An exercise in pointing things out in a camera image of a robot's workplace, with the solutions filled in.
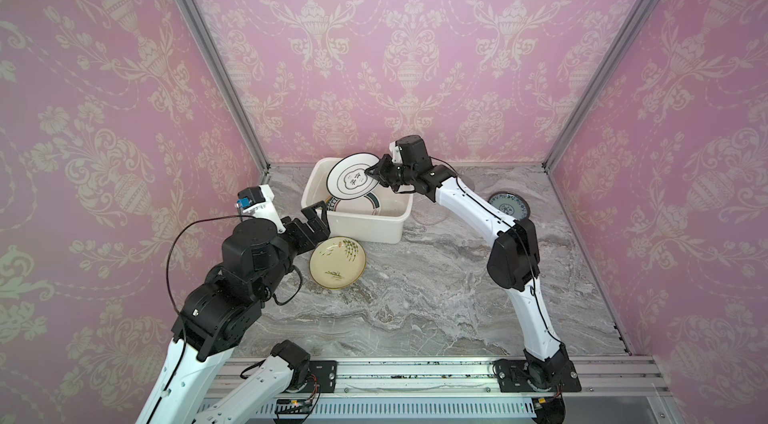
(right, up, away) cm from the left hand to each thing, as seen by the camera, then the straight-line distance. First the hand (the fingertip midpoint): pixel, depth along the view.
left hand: (314, 213), depth 60 cm
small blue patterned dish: (+59, 0, +49) cm, 77 cm away
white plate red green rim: (+6, 0, +44) cm, 45 cm away
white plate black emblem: (+2, +8, +28) cm, 29 cm away
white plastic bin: (+14, -7, +35) cm, 39 cm away
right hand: (+8, +11, +27) cm, 30 cm away
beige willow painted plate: (-2, -18, +35) cm, 39 cm away
